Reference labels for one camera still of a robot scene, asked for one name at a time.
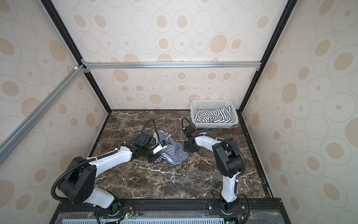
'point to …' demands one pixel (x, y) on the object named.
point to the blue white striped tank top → (175, 153)
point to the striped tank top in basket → (215, 115)
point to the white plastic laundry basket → (196, 104)
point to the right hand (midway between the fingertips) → (193, 149)
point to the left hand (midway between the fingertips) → (163, 153)
